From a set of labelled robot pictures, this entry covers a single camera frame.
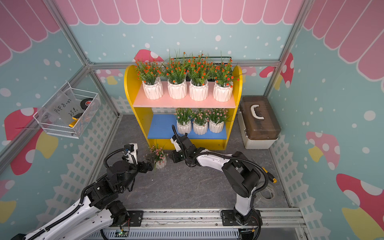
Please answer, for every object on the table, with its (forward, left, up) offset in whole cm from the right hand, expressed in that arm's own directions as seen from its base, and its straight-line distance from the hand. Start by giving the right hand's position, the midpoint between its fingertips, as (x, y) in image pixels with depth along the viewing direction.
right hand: (170, 155), depth 87 cm
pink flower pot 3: (+13, -27, +18) cm, 35 cm away
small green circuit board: (-37, +20, -11) cm, 43 cm away
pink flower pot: (+14, -9, +19) cm, 25 cm away
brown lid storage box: (+16, -56, +6) cm, 58 cm away
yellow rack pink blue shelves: (+28, +12, +3) cm, 31 cm away
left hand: (-6, +9, +12) cm, 16 cm away
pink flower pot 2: (+13, -18, +16) cm, 27 cm away
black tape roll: (+19, +43, +25) cm, 54 cm away
